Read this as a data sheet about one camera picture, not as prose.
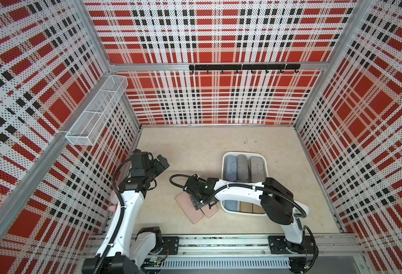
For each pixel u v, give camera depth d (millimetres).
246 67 890
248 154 989
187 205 804
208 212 819
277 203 477
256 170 906
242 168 908
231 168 911
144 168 605
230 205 839
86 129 886
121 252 391
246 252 727
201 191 623
